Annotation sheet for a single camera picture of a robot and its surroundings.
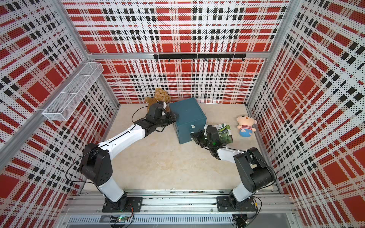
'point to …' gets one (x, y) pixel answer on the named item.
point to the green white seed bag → (224, 130)
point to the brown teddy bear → (160, 95)
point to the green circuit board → (118, 219)
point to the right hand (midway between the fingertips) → (191, 133)
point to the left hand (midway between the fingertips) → (179, 117)
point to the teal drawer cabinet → (191, 118)
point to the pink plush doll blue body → (245, 123)
